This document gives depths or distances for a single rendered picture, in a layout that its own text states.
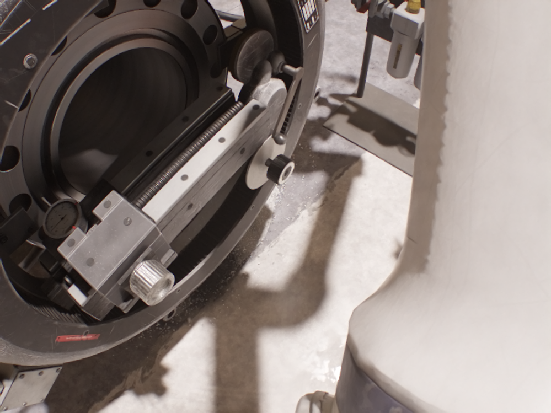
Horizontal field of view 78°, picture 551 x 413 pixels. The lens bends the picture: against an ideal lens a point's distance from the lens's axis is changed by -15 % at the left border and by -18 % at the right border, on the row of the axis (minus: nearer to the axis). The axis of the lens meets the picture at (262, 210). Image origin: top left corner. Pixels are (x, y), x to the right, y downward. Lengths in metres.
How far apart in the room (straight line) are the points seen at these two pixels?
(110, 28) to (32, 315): 0.36
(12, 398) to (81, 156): 0.43
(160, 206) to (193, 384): 0.61
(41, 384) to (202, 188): 0.41
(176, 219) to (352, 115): 0.98
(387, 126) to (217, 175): 0.93
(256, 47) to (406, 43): 0.63
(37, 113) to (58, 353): 0.32
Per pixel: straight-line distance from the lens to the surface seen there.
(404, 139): 1.40
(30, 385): 0.69
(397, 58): 1.21
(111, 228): 0.45
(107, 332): 0.65
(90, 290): 0.51
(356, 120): 1.42
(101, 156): 0.76
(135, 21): 0.55
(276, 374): 1.03
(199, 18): 0.64
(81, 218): 0.51
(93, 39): 0.52
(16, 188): 0.55
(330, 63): 1.65
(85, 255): 0.45
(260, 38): 0.64
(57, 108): 0.53
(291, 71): 0.66
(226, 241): 0.78
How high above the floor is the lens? 1.02
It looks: 59 degrees down
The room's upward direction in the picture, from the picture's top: 4 degrees counter-clockwise
